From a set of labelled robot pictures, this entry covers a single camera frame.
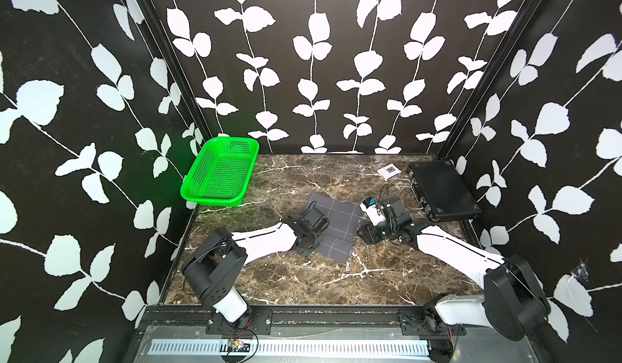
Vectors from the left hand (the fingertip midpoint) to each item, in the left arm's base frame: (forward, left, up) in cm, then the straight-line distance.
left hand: (322, 238), depth 89 cm
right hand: (+2, -14, +5) cm, 15 cm away
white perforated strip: (-33, +11, -3) cm, 34 cm away
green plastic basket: (+38, +46, -5) cm, 60 cm away
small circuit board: (-31, +27, -4) cm, 42 cm away
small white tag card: (+33, -34, -3) cm, 48 cm away
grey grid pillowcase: (+11, -9, -4) cm, 15 cm away
